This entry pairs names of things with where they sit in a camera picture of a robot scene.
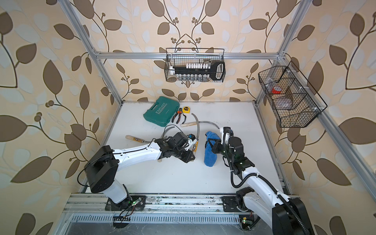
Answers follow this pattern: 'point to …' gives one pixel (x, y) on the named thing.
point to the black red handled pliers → (179, 112)
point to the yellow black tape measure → (186, 109)
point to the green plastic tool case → (163, 112)
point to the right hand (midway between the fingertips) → (209, 139)
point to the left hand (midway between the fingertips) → (192, 155)
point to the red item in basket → (276, 90)
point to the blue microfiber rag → (210, 157)
